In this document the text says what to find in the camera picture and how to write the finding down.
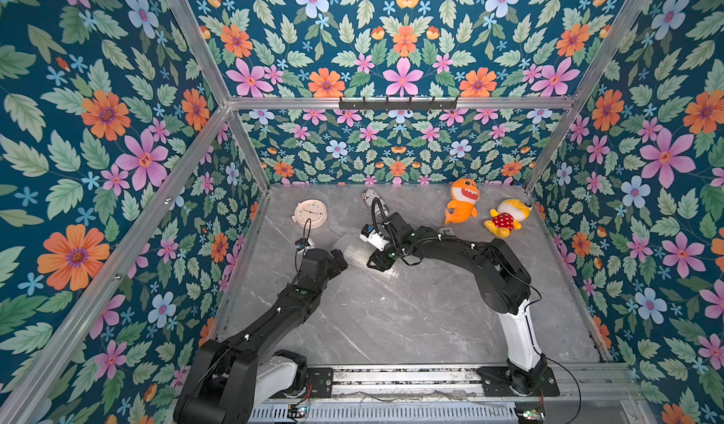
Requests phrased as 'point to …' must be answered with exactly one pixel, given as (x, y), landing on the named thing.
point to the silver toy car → (368, 195)
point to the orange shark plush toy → (465, 193)
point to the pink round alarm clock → (311, 208)
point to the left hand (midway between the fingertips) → (336, 254)
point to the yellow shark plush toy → (506, 216)
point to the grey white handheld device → (447, 231)
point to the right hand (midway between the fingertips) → (380, 252)
